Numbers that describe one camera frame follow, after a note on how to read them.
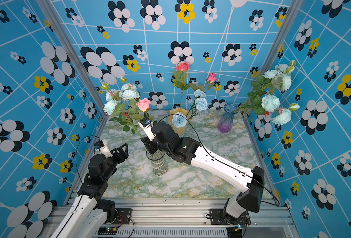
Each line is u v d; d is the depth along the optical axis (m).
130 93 0.64
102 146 0.66
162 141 0.49
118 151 0.69
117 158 0.68
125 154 0.71
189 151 0.46
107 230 0.72
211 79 0.79
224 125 1.07
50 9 0.69
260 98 0.67
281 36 0.77
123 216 0.73
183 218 0.74
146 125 0.54
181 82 0.90
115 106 0.60
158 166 0.78
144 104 0.63
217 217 0.72
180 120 0.69
